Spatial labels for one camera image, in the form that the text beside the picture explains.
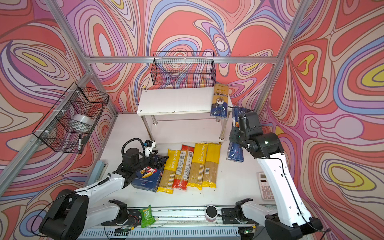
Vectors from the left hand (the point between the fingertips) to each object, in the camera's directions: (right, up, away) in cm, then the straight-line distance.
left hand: (164, 153), depth 84 cm
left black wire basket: (-47, +16, -11) cm, 51 cm away
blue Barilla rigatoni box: (-8, -13, -3) cm, 16 cm away
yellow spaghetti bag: (+28, -8, +4) cm, 29 cm away
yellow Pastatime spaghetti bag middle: (+20, -8, +4) cm, 22 cm away
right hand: (+37, +11, -16) cm, 42 cm away
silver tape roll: (-37, +17, -14) cm, 43 cm away
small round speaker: (+25, -26, -14) cm, 39 cm away
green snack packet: (-6, -30, -12) cm, 33 cm away
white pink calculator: (+57, -20, -4) cm, 60 cm away
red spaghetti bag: (+11, -9, +4) cm, 15 cm away
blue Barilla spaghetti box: (+35, +5, -22) cm, 41 cm away
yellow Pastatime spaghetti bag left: (+2, -13, 0) cm, 13 cm away
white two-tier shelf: (+13, +21, -10) cm, 27 cm away
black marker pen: (-39, +8, -12) cm, 42 cm away
